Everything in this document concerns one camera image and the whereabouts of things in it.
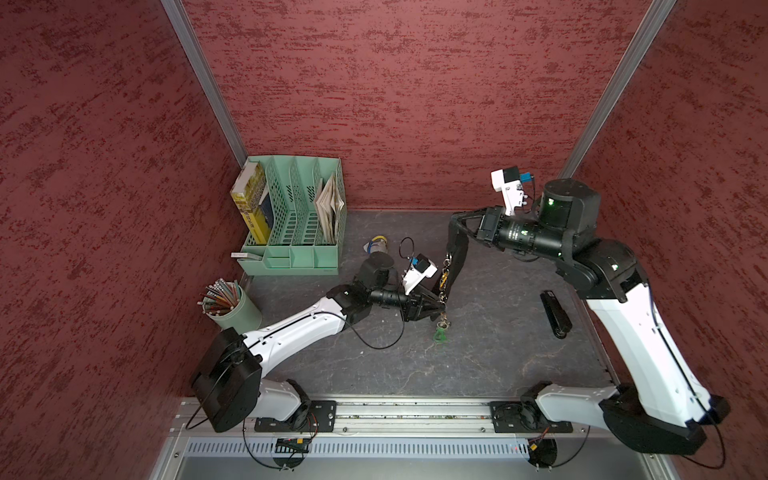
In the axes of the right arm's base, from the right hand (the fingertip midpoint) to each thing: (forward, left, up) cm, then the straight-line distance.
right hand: (449, 228), depth 55 cm
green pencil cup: (-1, +53, -34) cm, 63 cm away
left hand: (-5, 0, -24) cm, 24 cm away
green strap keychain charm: (-6, -1, -39) cm, 40 cm away
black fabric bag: (+7, -5, -22) cm, 24 cm away
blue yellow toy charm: (+28, +17, -40) cm, 52 cm away
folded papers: (+31, +31, -22) cm, 49 cm away
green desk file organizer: (+25, +45, -36) cm, 63 cm away
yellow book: (+34, +57, -19) cm, 69 cm away
